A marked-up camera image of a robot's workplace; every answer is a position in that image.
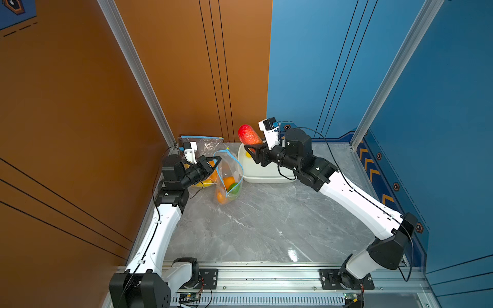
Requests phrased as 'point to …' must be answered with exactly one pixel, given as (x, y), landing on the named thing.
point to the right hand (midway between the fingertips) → (252, 142)
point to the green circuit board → (190, 299)
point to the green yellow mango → (235, 190)
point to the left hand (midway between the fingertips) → (221, 156)
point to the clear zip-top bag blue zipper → (207, 146)
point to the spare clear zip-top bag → (228, 166)
